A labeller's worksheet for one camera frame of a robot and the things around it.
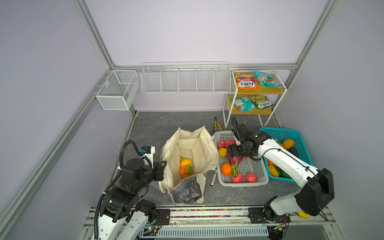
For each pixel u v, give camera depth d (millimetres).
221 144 961
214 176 864
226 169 844
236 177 811
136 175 463
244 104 991
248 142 569
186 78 1053
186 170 807
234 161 846
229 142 913
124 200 431
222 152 907
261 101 1002
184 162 861
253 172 864
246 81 866
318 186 404
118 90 974
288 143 938
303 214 733
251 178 807
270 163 527
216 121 1122
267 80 854
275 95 1140
